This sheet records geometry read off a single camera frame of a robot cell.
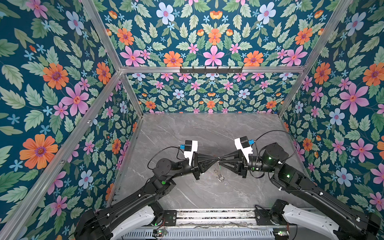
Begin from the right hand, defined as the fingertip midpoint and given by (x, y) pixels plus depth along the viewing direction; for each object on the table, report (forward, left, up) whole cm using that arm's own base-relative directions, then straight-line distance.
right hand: (221, 160), depth 56 cm
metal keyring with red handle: (-1, +1, -1) cm, 2 cm away
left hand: (-2, +2, +3) cm, 4 cm away
